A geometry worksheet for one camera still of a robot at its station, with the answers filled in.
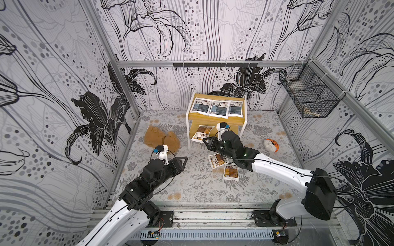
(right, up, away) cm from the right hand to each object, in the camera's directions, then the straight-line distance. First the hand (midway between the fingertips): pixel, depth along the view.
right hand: (204, 139), depth 77 cm
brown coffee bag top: (+7, -15, +14) cm, 22 cm away
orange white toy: (+42, -5, +16) cm, 45 cm away
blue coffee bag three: (+16, +15, -2) cm, 22 cm away
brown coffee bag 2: (+16, -20, +10) cm, 27 cm away
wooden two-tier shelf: (-5, +10, -2) cm, 11 cm away
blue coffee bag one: (-1, +17, 0) cm, 17 cm away
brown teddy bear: (-30, 0, +16) cm, 34 cm away
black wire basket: (+66, +26, +13) cm, 72 cm away
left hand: (-8, -11, -6) cm, 15 cm away
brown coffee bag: (-1, +4, 0) cm, 4 cm away
